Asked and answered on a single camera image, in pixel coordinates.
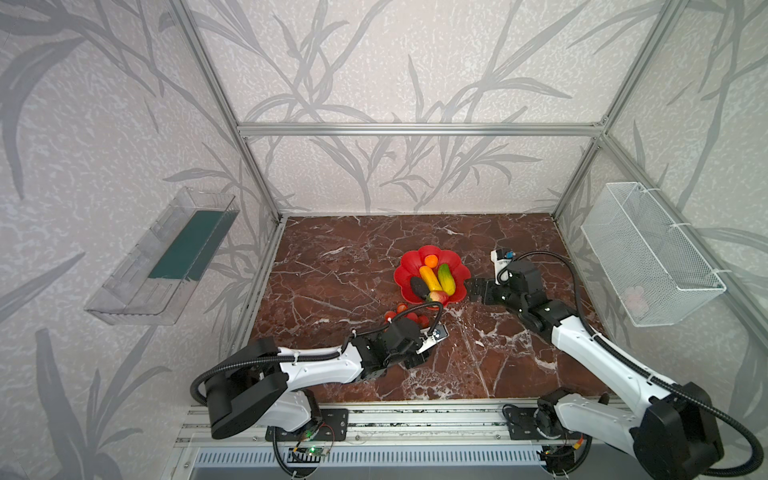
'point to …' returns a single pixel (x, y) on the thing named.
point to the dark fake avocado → (419, 287)
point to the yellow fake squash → (431, 279)
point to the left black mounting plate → (333, 426)
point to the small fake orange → (431, 260)
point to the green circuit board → (313, 453)
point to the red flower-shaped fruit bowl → (411, 263)
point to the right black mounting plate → (522, 425)
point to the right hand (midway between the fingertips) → (478, 272)
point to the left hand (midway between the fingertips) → (433, 330)
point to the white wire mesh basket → (655, 271)
